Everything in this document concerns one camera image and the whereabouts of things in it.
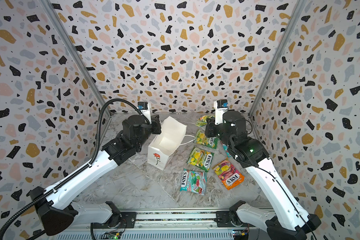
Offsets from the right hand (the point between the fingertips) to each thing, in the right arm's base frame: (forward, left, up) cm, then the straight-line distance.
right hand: (205, 116), depth 63 cm
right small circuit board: (-37, -17, -43) cm, 59 cm away
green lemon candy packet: (+16, -1, -39) cm, 42 cm away
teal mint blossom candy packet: (+10, -17, -41) cm, 45 cm away
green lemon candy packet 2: (+1, -1, -39) cm, 39 cm away
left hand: (+5, +21, -3) cm, 21 cm away
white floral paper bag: (+15, +22, -39) cm, 47 cm away
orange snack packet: (-10, -17, -40) cm, 45 cm away
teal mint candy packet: (-13, +4, -40) cm, 42 cm away
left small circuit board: (-38, +42, -41) cm, 70 cm away
